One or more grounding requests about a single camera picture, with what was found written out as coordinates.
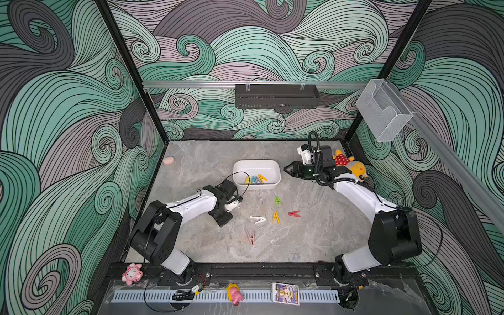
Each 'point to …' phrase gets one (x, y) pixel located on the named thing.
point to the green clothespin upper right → (277, 201)
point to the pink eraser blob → (168, 160)
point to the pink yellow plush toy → (233, 294)
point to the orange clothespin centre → (276, 216)
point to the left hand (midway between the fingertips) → (222, 215)
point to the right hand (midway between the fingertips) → (286, 170)
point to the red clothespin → (294, 214)
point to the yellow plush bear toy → (357, 168)
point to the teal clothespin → (253, 179)
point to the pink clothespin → (251, 239)
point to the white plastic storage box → (264, 174)
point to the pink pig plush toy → (132, 273)
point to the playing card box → (285, 293)
